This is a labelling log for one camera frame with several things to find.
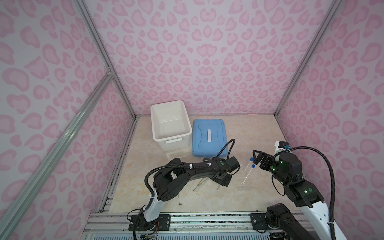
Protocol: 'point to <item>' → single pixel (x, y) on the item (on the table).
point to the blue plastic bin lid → (208, 137)
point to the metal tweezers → (198, 185)
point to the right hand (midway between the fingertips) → (260, 153)
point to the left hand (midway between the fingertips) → (225, 180)
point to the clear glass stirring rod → (188, 191)
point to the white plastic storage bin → (170, 126)
